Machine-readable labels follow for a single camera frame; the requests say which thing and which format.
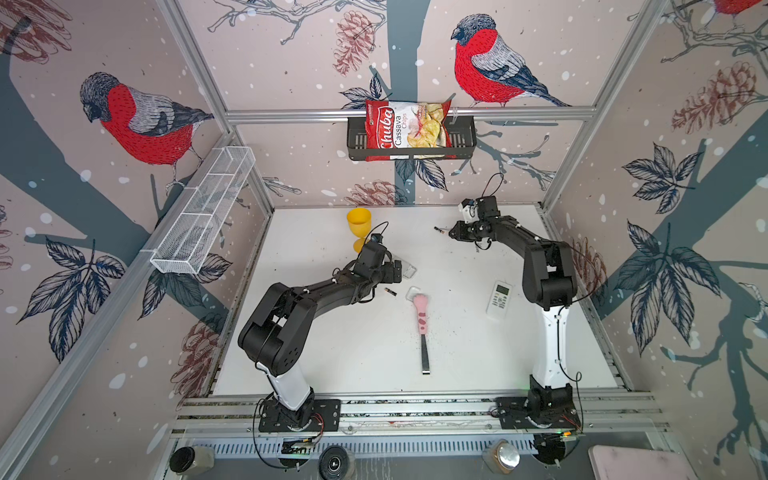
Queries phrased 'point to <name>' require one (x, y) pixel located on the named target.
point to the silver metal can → (501, 456)
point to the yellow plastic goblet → (360, 221)
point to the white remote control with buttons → (498, 301)
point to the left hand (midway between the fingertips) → (390, 265)
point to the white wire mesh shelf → (189, 235)
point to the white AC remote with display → (407, 269)
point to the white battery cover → (412, 291)
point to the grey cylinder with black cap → (192, 459)
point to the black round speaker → (333, 462)
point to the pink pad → (622, 463)
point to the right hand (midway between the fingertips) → (449, 236)
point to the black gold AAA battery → (387, 290)
